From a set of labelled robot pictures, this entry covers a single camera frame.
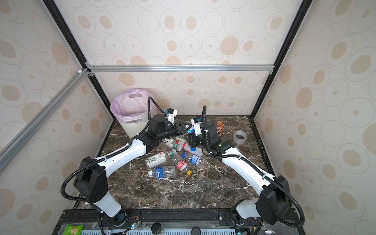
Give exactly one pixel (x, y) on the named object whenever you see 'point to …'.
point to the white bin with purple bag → (130, 107)
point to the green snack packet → (72, 229)
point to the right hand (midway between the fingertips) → (189, 134)
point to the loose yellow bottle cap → (189, 173)
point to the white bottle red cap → (198, 152)
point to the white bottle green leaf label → (155, 159)
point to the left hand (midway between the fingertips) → (193, 124)
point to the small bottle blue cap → (194, 159)
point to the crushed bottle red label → (181, 165)
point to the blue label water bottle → (191, 130)
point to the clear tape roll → (240, 136)
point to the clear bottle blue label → (163, 172)
